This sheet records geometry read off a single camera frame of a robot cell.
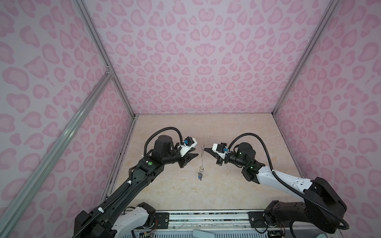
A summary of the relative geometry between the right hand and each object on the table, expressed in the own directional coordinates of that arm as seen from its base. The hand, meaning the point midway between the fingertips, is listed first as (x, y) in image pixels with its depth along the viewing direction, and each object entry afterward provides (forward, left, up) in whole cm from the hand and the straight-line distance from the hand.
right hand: (207, 148), depth 74 cm
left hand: (-1, +6, 0) cm, 6 cm away
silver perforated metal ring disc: (-2, +3, 0) cm, 3 cm away
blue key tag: (-8, +4, -16) cm, 18 cm away
